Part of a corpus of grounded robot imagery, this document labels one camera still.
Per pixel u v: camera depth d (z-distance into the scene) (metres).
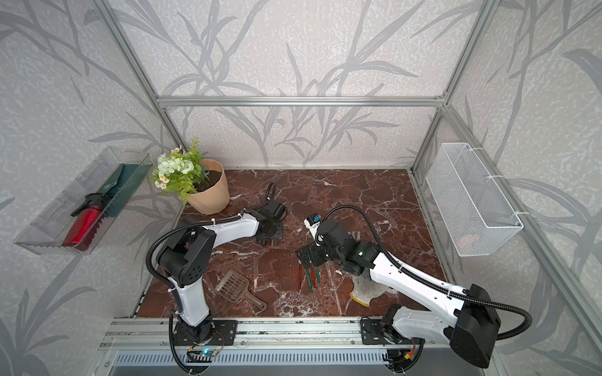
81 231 0.57
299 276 0.87
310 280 0.84
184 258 0.50
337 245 0.56
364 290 0.82
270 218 0.77
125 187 0.67
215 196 0.90
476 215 0.61
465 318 0.39
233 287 0.83
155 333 0.75
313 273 0.87
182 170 0.79
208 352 0.70
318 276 0.86
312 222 0.67
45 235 0.58
